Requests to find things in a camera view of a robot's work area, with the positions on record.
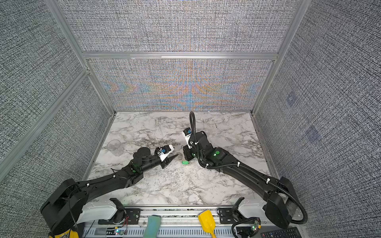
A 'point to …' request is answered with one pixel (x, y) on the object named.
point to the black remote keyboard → (288, 232)
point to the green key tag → (185, 162)
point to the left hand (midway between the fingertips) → (175, 151)
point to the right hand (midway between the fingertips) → (183, 146)
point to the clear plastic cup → (115, 146)
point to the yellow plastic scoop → (207, 222)
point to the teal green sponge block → (153, 227)
